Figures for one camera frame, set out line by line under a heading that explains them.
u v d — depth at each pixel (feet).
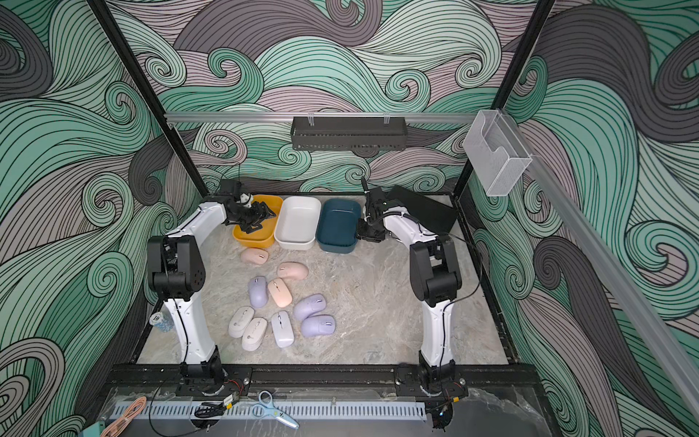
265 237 3.24
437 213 3.90
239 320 2.69
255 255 3.21
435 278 1.76
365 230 2.86
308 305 2.75
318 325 2.63
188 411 2.29
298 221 3.44
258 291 2.93
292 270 3.07
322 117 3.05
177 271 1.78
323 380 2.44
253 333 2.61
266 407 2.28
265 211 2.96
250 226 2.97
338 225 3.48
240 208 2.85
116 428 2.15
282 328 2.67
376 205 2.61
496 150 2.56
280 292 2.93
